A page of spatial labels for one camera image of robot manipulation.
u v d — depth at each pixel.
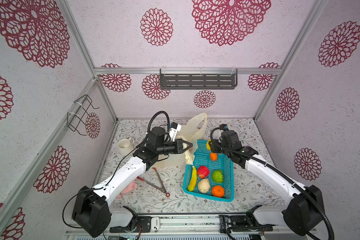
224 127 0.72
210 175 0.90
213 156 0.94
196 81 0.94
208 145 0.81
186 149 0.69
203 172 0.85
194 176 0.88
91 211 0.40
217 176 0.84
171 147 0.65
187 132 0.95
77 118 0.75
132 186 0.79
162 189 0.84
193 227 0.73
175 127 0.68
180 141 0.65
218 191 0.80
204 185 0.81
